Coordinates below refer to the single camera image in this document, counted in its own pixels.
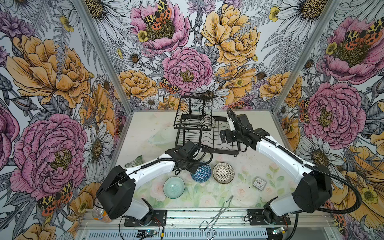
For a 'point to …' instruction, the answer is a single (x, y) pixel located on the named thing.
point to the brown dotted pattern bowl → (223, 172)
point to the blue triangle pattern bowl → (203, 173)
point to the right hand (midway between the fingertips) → (228, 137)
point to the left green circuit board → (145, 233)
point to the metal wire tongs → (205, 226)
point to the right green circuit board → (279, 230)
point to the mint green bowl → (174, 187)
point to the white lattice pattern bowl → (207, 121)
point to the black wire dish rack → (194, 122)
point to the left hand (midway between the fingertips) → (192, 169)
